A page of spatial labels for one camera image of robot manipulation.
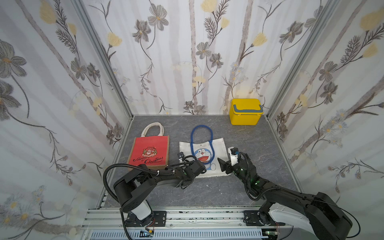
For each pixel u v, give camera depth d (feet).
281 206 1.82
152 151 3.21
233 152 2.32
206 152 3.23
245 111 3.43
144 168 1.59
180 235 2.30
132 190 1.46
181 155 2.58
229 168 2.44
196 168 2.26
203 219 2.47
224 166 2.45
